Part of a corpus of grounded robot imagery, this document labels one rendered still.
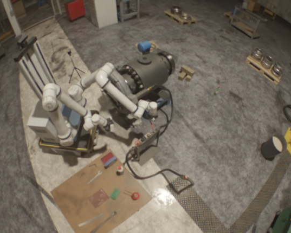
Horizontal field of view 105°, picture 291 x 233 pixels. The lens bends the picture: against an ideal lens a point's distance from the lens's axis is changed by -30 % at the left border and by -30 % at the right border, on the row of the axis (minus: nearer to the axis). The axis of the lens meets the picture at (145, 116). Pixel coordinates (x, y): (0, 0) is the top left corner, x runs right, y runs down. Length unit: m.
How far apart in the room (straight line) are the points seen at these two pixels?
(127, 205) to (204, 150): 1.49
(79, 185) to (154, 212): 1.07
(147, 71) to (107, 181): 1.55
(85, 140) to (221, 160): 2.12
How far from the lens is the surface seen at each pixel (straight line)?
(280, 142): 3.28
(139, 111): 1.72
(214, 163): 2.65
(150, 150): 2.47
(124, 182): 1.88
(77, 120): 2.14
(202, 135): 2.77
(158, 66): 2.40
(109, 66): 1.70
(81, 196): 1.98
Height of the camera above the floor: 2.31
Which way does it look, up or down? 56 degrees down
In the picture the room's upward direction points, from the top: 1 degrees clockwise
